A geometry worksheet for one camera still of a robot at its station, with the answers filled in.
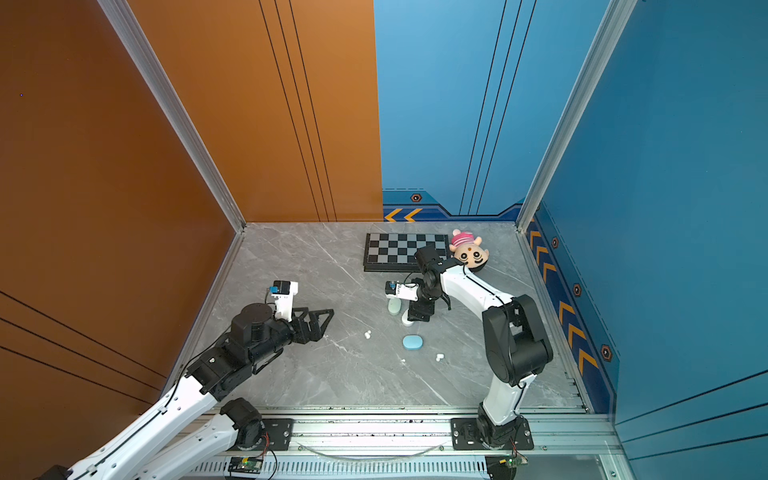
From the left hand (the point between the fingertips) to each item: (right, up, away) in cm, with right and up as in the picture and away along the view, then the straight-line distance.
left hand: (322, 309), depth 74 cm
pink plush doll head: (+44, +15, +28) cm, 54 cm away
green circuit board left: (-18, -37, -2) cm, 42 cm away
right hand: (+24, -1, +17) cm, 29 cm away
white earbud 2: (+31, -16, +11) cm, 36 cm away
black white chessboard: (+18, +14, +34) cm, 41 cm away
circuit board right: (+46, -35, -4) cm, 58 cm away
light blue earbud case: (+23, -12, +13) cm, 30 cm away
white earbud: (+10, -11, +15) cm, 21 cm away
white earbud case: (+21, -7, +17) cm, 28 cm away
